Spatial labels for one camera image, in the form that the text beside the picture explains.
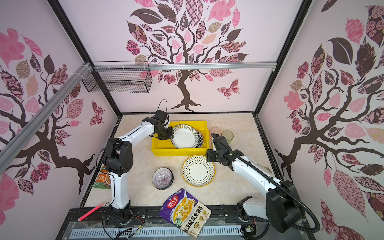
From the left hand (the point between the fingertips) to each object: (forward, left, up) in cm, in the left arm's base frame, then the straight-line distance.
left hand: (173, 137), depth 96 cm
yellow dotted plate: (-21, -16, -6) cm, 27 cm away
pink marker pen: (-42, +39, -7) cm, 58 cm away
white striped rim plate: (+3, -7, -3) cm, 9 cm away
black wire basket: (+52, +49, +9) cm, 72 cm away
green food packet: (-25, +39, -7) cm, 48 cm away
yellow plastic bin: (-6, +5, -2) cm, 8 cm away
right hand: (-13, -23, +3) cm, 27 cm away
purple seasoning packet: (-42, -9, -6) cm, 43 cm away
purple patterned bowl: (-26, +4, -4) cm, 27 cm away
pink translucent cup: (+7, -29, -1) cm, 30 cm away
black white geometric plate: (+2, -18, -4) cm, 19 cm away
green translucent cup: (+2, -37, 0) cm, 37 cm away
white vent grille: (-51, +7, -7) cm, 51 cm away
